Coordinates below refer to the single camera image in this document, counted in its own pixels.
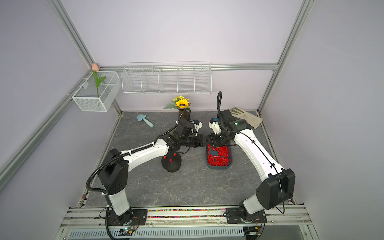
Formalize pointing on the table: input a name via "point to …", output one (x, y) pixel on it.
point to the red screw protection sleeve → (165, 157)
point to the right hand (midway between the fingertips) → (211, 142)
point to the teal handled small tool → (142, 117)
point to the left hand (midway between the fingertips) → (210, 142)
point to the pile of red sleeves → (221, 159)
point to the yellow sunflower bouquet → (179, 102)
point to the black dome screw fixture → (175, 166)
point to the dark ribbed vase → (184, 115)
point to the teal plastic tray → (215, 152)
